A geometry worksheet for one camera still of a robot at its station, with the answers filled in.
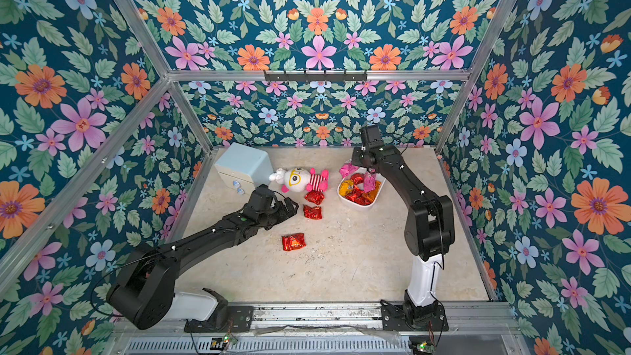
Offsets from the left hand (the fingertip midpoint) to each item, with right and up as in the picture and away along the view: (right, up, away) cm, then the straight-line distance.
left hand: (294, 208), depth 88 cm
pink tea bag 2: (+29, +9, +11) cm, 32 cm away
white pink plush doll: (0, +10, +11) cm, 15 cm away
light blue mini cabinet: (-22, +15, +8) cm, 27 cm away
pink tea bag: (+19, +14, +2) cm, 24 cm away
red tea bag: (-1, -12, -1) cm, 12 cm away
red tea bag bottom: (+24, +3, +10) cm, 26 cm away
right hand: (+24, +19, +5) cm, 31 cm away
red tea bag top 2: (+6, -3, +7) cm, 10 cm away
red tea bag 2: (+25, +10, +15) cm, 31 cm away
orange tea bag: (+30, +4, +11) cm, 32 cm away
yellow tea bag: (+19, +7, +7) cm, 21 cm away
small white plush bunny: (-9, +11, +16) cm, 22 cm away
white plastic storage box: (+24, 0, +5) cm, 25 cm away
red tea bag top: (+7, +3, +12) cm, 14 cm away
